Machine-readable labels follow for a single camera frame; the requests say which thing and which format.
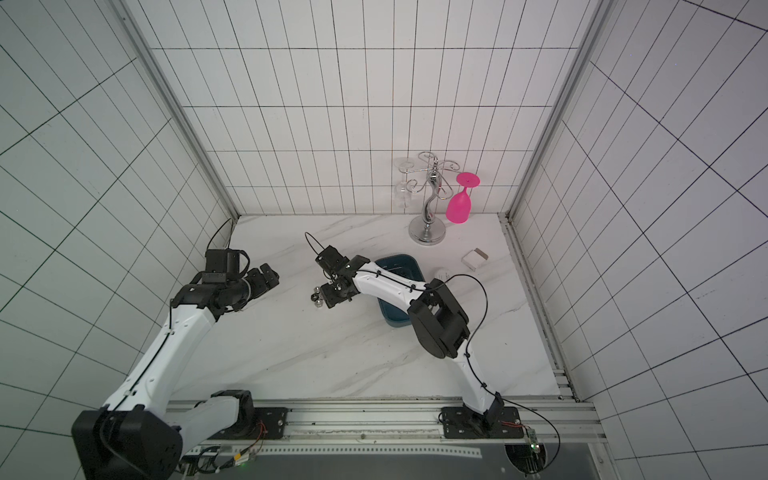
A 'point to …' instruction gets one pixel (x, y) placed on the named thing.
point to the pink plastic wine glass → (458, 209)
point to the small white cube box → (474, 258)
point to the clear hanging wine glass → (402, 190)
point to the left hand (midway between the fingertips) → (265, 288)
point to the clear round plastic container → (443, 275)
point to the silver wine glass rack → (429, 230)
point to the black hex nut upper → (314, 297)
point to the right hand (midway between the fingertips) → (322, 300)
